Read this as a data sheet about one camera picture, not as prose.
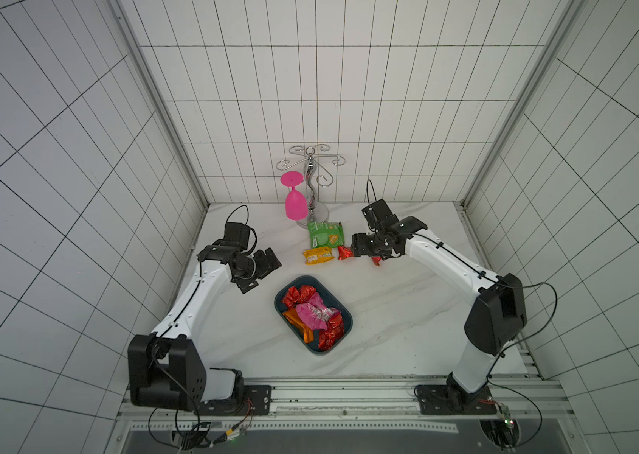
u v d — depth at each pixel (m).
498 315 0.46
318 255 1.00
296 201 0.96
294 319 0.83
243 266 0.68
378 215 0.67
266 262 0.74
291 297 0.86
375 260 0.99
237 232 0.66
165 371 0.37
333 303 0.86
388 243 0.61
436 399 0.72
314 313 0.84
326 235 1.04
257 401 0.73
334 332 0.80
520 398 0.66
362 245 0.77
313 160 0.93
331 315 0.83
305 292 0.89
